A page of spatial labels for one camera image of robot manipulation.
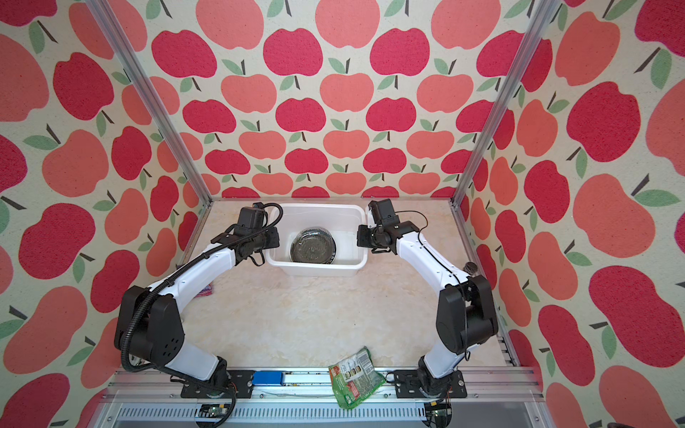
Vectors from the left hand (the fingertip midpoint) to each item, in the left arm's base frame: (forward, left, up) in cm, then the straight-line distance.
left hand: (281, 237), depth 90 cm
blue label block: (-41, 0, -13) cm, 42 cm away
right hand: (-1, -29, +1) cm, 29 cm away
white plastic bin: (+12, -20, -4) cm, 24 cm away
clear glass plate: (+2, -10, -8) cm, 13 cm away
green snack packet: (-41, -24, -14) cm, 49 cm away
